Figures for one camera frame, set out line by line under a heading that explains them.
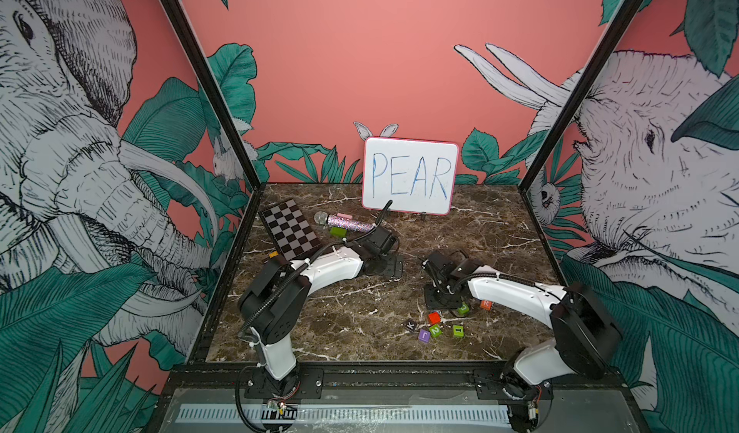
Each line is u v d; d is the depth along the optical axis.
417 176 1.06
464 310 0.86
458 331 0.82
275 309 0.46
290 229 1.04
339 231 1.04
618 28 0.76
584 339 0.43
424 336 0.82
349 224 1.04
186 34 0.78
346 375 0.77
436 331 0.82
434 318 0.83
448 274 0.65
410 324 0.84
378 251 0.71
